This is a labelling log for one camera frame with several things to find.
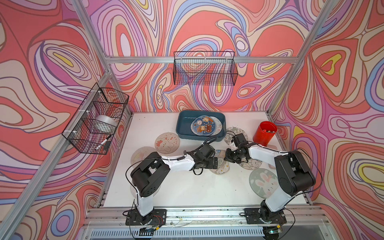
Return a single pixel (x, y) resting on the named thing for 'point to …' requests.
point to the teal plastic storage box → (184, 118)
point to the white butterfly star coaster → (219, 125)
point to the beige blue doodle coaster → (223, 165)
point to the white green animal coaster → (253, 164)
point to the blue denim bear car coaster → (203, 126)
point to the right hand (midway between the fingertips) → (225, 162)
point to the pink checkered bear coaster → (167, 143)
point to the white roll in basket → (104, 124)
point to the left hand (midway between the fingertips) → (214, 164)
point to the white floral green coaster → (230, 132)
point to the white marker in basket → (100, 145)
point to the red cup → (264, 133)
